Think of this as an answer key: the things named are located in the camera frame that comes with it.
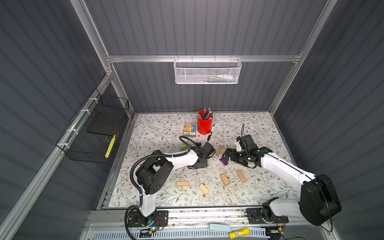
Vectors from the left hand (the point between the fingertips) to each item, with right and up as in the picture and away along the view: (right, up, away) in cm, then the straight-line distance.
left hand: (201, 163), depth 93 cm
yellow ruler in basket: (-43, +13, -25) cm, 51 cm away
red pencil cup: (+3, +27, +6) cm, 28 cm away
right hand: (+17, +5, -6) cm, 19 cm away
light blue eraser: (+6, -24, -23) cm, 34 cm away
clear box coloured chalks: (-8, +22, +16) cm, 28 cm away
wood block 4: (+23, -5, -4) cm, 24 cm away
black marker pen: (+8, +18, +15) cm, 25 cm away
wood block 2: (-11, -10, -8) cm, 17 cm away
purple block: (+14, +2, +1) cm, 14 cm away
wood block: (+13, +8, +7) cm, 16 cm away
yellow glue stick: (+17, -26, -25) cm, 40 cm away
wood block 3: (+14, -7, -8) cm, 18 cm away
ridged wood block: (+1, -12, -10) cm, 16 cm away
